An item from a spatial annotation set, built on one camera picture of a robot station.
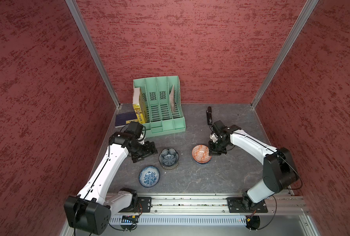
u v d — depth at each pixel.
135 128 0.59
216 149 0.76
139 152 0.63
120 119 1.09
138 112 0.89
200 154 0.88
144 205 0.74
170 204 0.77
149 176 0.83
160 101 1.18
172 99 1.04
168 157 0.85
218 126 0.71
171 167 0.79
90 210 0.36
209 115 1.10
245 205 0.66
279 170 0.45
